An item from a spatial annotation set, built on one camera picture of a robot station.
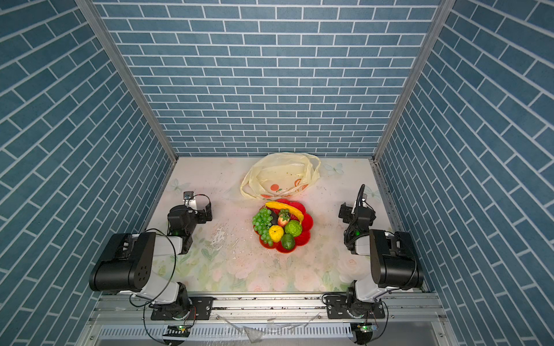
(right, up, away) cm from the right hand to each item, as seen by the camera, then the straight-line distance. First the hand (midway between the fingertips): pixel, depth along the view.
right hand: (359, 206), depth 94 cm
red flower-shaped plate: (-26, -13, -7) cm, 30 cm away
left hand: (-68, +1, -1) cm, 68 cm away
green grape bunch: (-42, -6, -7) cm, 43 cm away
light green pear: (-29, -8, -7) cm, 31 cm away
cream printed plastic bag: (-35, +14, +20) cm, 43 cm away
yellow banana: (-29, -3, 0) cm, 29 cm away
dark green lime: (-31, -13, -11) cm, 36 cm away
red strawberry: (-33, -4, -7) cm, 34 cm away
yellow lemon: (-36, -10, -8) cm, 38 cm away
